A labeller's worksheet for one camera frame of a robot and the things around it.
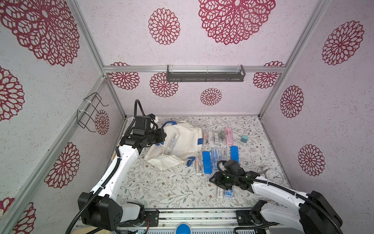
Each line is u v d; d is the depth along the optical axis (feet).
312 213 1.35
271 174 2.80
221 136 3.48
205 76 2.86
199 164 3.02
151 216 2.45
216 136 3.48
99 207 1.25
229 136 3.48
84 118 2.51
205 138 3.47
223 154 3.19
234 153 3.26
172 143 3.28
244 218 2.39
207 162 3.10
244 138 3.46
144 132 1.89
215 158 3.11
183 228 2.30
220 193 2.66
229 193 2.67
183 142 3.28
